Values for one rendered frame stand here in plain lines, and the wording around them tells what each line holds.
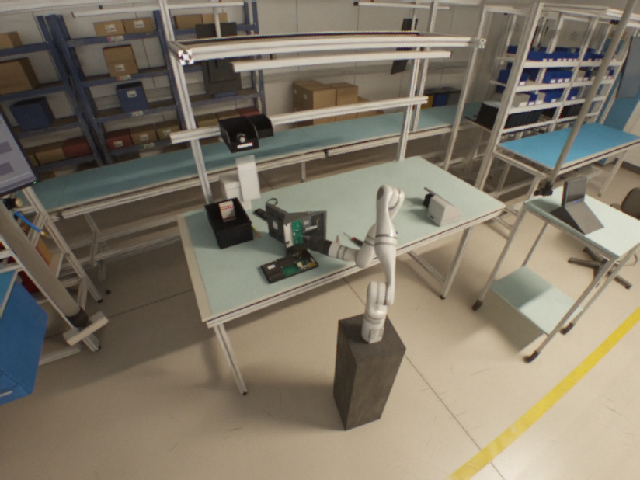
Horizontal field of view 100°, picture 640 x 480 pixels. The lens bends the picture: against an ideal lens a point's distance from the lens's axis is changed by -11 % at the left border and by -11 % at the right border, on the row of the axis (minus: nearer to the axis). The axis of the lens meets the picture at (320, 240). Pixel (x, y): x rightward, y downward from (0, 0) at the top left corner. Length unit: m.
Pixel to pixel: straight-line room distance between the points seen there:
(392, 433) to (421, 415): 0.23
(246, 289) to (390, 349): 0.71
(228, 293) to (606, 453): 2.47
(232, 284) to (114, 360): 1.53
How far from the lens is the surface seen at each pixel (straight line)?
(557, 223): 2.22
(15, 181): 1.89
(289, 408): 2.21
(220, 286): 1.50
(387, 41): 1.73
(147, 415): 2.45
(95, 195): 2.86
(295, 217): 1.50
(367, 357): 1.40
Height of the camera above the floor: 2.06
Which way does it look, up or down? 39 degrees down
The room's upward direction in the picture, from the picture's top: straight up
